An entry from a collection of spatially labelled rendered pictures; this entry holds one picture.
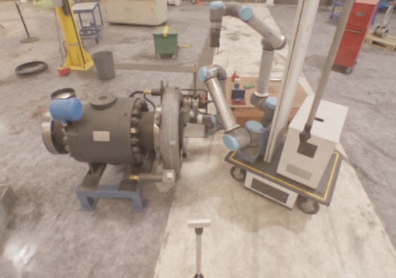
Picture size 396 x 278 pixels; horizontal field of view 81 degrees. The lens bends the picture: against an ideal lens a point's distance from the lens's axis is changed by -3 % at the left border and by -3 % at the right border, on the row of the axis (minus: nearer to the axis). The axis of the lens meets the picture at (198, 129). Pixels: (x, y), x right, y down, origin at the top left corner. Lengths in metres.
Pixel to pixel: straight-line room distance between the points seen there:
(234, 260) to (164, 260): 0.53
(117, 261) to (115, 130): 0.99
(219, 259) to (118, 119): 1.32
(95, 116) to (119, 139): 0.26
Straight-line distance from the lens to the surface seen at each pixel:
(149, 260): 2.09
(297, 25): 1.74
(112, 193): 2.21
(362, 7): 5.16
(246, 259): 2.09
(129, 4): 8.12
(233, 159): 2.26
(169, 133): 1.74
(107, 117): 1.97
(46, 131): 2.26
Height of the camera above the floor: 1.88
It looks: 37 degrees down
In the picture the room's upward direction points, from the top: straight up
